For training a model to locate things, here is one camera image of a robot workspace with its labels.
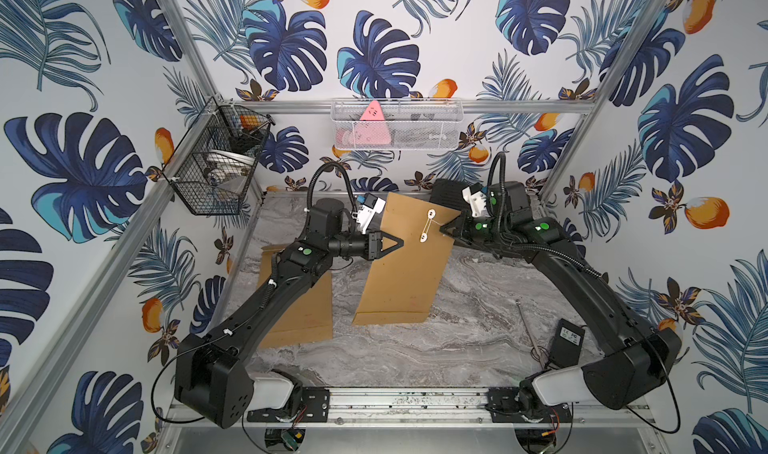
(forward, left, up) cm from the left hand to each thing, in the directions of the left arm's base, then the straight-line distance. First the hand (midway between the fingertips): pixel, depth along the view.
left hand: (401, 239), depth 69 cm
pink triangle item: (+37, +10, +3) cm, 39 cm away
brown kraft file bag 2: (-7, +26, -32) cm, 42 cm away
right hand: (+7, -10, -3) cm, 12 cm away
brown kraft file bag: (-8, -1, -7) cm, 10 cm away
